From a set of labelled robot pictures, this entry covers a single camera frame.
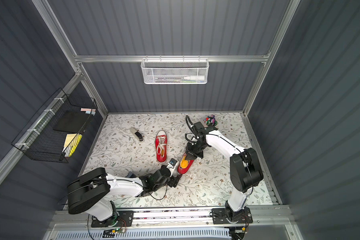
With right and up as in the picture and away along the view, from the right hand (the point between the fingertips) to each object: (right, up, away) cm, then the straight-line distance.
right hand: (186, 158), depth 83 cm
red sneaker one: (-16, +6, +10) cm, 20 cm away
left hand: (-6, -8, +2) cm, 10 cm away
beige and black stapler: (-34, +13, +19) cm, 41 cm away
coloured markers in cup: (+17, +22, +16) cm, 32 cm away
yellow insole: (-1, -2, -2) cm, 3 cm away
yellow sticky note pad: (-49, +12, -20) cm, 55 cm away
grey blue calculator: (-32, -10, +2) cm, 33 cm away
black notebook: (-60, +21, -6) cm, 64 cm away
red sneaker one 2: (-3, -7, 0) cm, 8 cm away
